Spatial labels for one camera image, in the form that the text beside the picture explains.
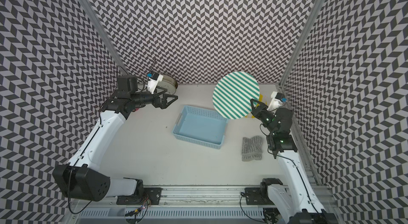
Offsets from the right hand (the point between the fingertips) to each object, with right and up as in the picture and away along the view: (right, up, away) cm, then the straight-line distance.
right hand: (250, 102), depth 73 cm
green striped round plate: (-7, +5, +7) cm, 11 cm away
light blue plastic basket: (-24, -14, +20) cm, 34 cm away
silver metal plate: (-45, +12, +28) cm, 54 cm away
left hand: (-37, +4, 0) cm, 37 cm away
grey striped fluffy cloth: (+4, -25, +10) cm, 27 cm away
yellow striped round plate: (+4, +2, -2) cm, 5 cm away
